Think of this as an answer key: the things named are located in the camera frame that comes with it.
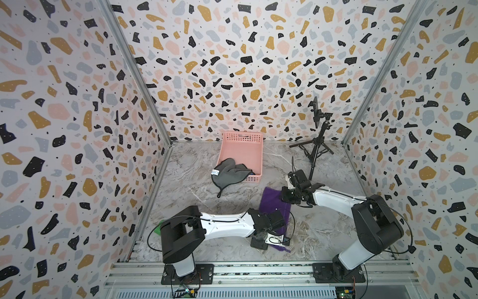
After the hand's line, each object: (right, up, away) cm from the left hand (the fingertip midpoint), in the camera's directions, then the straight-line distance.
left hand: (267, 237), depth 81 cm
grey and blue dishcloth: (-19, +28, +13) cm, 36 cm away
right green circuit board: (+29, -17, -10) cm, 35 cm away
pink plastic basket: (-11, +42, +40) cm, 59 cm away
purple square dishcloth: (+3, +14, +14) cm, 20 cm away
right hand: (+7, +15, +11) cm, 20 cm away
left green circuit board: (-32, -17, -11) cm, 37 cm away
